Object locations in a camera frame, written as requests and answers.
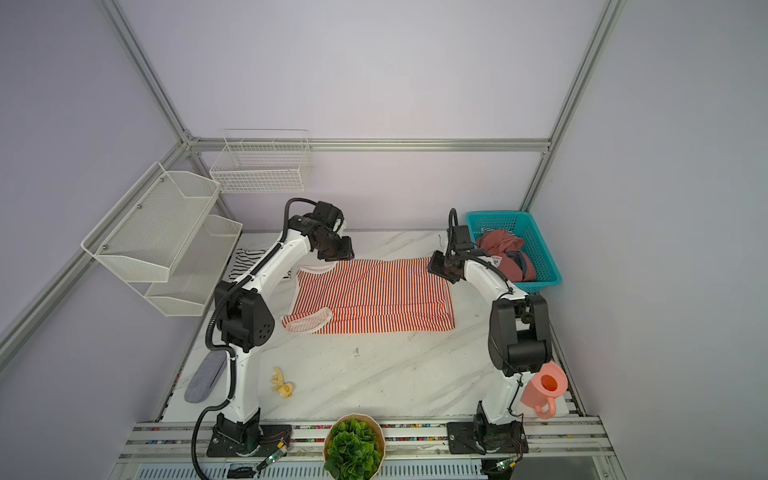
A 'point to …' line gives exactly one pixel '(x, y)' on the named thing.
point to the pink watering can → (541, 391)
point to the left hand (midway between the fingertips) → (347, 256)
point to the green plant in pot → (354, 448)
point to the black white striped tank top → (245, 259)
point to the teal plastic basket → (522, 225)
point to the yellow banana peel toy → (284, 389)
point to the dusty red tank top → (505, 250)
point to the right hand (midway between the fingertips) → (431, 265)
